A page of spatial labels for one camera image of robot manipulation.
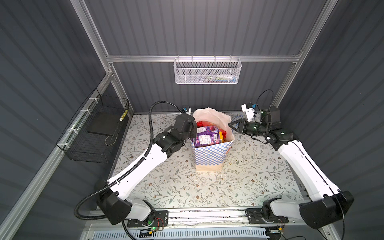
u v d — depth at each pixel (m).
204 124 0.89
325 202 0.38
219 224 0.73
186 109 0.62
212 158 0.76
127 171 0.42
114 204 0.38
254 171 0.89
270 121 0.54
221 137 0.80
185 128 0.53
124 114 0.83
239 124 0.67
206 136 0.78
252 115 0.65
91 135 0.72
